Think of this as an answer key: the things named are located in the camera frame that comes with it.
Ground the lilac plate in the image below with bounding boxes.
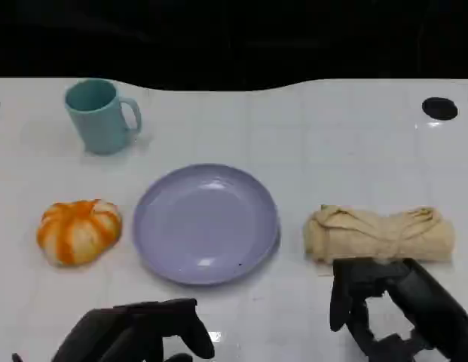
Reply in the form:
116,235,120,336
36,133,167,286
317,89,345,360
132,163,282,287

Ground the orange and white bread roll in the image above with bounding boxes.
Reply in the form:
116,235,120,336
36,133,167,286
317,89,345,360
35,198,124,268

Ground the pale green mug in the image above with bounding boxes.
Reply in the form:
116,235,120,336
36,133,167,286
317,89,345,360
64,78,143,155

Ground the black table grommet hole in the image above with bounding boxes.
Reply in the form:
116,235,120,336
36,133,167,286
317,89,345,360
421,97,459,121

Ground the beige towel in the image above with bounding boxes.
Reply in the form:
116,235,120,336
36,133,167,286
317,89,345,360
302,204,456,265

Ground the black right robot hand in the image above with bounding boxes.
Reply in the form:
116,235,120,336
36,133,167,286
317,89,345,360
329,257,468,362

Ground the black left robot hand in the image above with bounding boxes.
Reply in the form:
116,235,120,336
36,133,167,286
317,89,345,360
50,297,216,362

